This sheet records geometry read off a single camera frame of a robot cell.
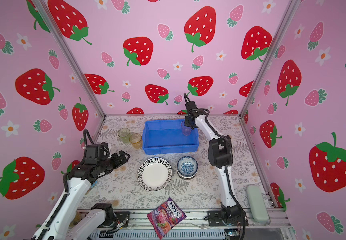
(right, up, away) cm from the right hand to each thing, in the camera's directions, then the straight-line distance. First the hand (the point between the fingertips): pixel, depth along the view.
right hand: (189, 122), depth 103 cm
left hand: (-37, -21, -24) cm, 49 cm away
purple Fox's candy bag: (-14, -49, -30) cm, 59 cm away
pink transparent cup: (-2, -6, +4) cm, 7 cm away
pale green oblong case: (+33, -46, -28) cm, 63 cm away
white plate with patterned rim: (-23, -32, -14) cm, 42 cm away
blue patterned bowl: (-2, -26, -17) cm, 32 cm away
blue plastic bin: (-17, -11, +8) cm, 21 cm away
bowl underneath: (-4, -31, -23) cm, 39 cm away
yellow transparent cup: (-39, -12, +3) cm, 41 cm away
